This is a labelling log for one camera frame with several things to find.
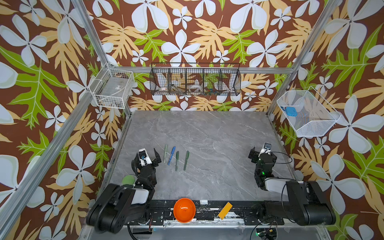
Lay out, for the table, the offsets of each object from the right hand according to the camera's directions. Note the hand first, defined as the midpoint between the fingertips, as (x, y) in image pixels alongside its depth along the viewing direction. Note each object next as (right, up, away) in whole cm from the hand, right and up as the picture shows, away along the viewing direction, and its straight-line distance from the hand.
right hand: (260, 149), depth 89 cm
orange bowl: (-46, -30, -13) cm, 56 cm away
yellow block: (-25, -30, -13) cm, 41 cm away
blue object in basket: (+16, +23, -3) cm, 28 cm away
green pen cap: (-51, -4, +7) cm, 52 cm away
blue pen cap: (-55, -2, +9) cm, 55 cm away
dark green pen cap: (-45, -5, +7) cm, 46 cm away
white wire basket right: (+23, +22, -6) cm, 33 cm away
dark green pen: (-52, -10, +3) cm, 53 cm away
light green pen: (-60, -6, +6) cm, 60 cm away
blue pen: (-56, -7, +6) cm, 57 cm away
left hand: (-69, 0, -5) cm, 69 cm away
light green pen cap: (-60, 0, +11) cm, 61 cm away
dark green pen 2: (-46, -9, +4) cm, 47 cm away
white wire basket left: (-89, +37, -3) cm, 97 cm away
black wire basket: (-40, +46, +8) cm, 61 cm away
